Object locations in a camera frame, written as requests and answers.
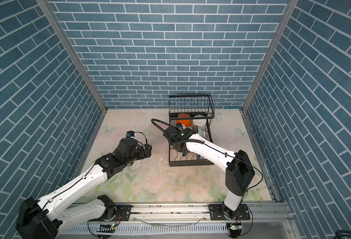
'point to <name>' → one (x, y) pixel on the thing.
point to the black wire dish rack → (194, 112)
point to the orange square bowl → (186, 122)
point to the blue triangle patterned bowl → (198, 156)
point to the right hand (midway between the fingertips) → (196, 140)
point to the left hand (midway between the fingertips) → (149, 149)
